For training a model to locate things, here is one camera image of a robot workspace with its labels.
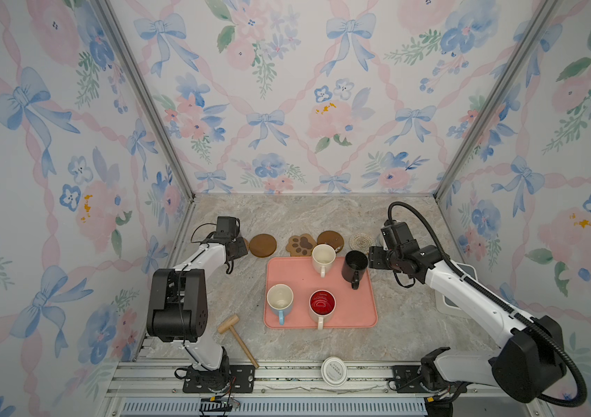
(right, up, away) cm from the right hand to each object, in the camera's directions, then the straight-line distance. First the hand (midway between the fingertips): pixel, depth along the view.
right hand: (379, 254), depth 84 cm
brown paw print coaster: (-25, +1, +18) cm, 31 cm away
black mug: (-6, -5, +10) cm, 13 cm away
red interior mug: (-19, -17, +1) cm, 25 cm away
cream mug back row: (-17, -2, +11) cm, 20 cm away
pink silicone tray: (-7, -19, +3) cm, 20 cm away
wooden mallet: (-49, -22, -1) cm, 53 cm away
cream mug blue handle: (-32, -15, +2) cm, 36 cm away
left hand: (-49, +1, +12) cm, 50 cm away
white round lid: (-17, -30, -14) cm, 37 cm away
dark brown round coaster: (-12, +4, +21) cm, 25 cm away
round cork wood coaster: (-41, +1, +19) cm, 45 cm away
